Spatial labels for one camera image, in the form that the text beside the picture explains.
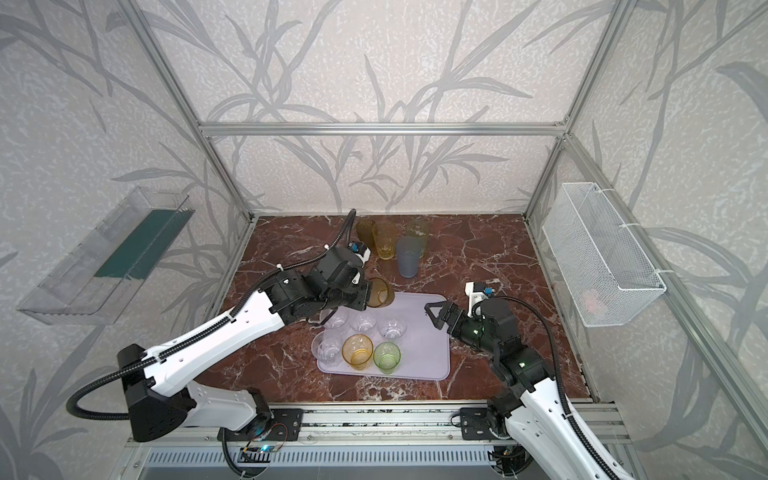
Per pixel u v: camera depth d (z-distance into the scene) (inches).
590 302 29.3
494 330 21.9
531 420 23.5
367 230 42.5
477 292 27.2
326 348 33.5
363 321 35.9
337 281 21.1
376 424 29.7
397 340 34.3
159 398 15.7
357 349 33.3
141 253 24.8
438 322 25.7
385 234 43.2
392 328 35.1
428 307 27.8
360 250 25.3
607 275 24.3
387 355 32.4
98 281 25.7
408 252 37.8
